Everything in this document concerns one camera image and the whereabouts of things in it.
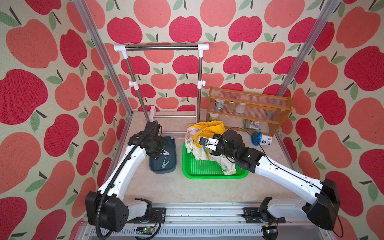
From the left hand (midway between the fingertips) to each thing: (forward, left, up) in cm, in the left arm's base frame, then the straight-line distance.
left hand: (167, 148), depth 79 cm
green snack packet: (+28, -57, -12) cm, 65 cm away
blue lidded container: (+13, -57, -10) cm, 59 cm away
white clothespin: (+7, +4, -16) cm, 18 cm away
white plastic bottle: (+32, -46, +1) cm, 56 cm away
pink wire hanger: (+17, -4, -15) cm, 23 cm away
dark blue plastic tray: (-2, +9, -17) cm, 19 cm away
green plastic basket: (-4, -23, -18) cm, 29 cm away
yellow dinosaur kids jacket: (+3, -18, -9) cm, 20 cm away
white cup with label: (+34, -32, +3) cm, 47 cm away
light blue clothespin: (-1, +4, -16) cm, 17 cm away
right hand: (+1, -22, +8) cm, 23 cm away
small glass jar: (+31, -39, +3) cm, 50 cm away
